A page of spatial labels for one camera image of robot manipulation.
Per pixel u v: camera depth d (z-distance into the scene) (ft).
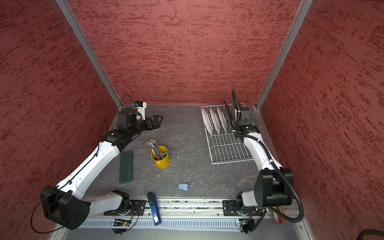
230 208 2.43
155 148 2.65
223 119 3.10
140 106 2.18
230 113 2.99
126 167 2.82
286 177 1.30
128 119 1.80
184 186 2.56
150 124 2.22
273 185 1.38
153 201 2.38
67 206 1.24
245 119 2.11
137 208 2.42
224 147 3.12
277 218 2.29
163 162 2.63
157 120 2.31
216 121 5.57
